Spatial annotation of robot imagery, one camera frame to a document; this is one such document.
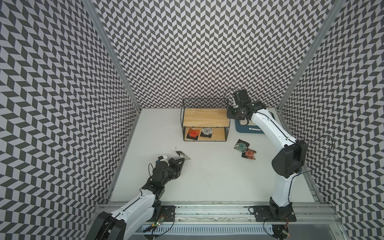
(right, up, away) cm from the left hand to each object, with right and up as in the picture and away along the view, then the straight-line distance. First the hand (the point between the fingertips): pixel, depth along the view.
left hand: (185, 159), depth 83 cm
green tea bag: (+36, +5, +13) cm, 38 cm away
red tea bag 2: (+39, +1, +10) cm, 40 cm away
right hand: (+26, +25, +4) cm, 36 cm away
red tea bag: (+3, +12, +19) cm, 23 cm away
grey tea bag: (+13, +13, +19) cm, 26 cm away
